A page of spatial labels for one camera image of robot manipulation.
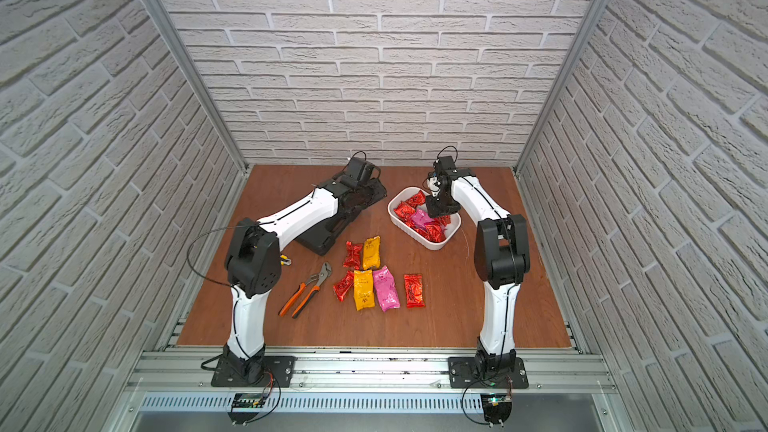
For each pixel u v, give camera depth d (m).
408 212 1.03
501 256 0.55
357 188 0.73
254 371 0.65
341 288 0.86
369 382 0.74
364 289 0.85
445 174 0.72
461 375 0.74
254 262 0.52
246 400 0.73
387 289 0.85
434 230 0.97
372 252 0.92
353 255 0.91
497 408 0.70
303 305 0.83
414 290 0.85
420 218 1.00
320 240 0.92
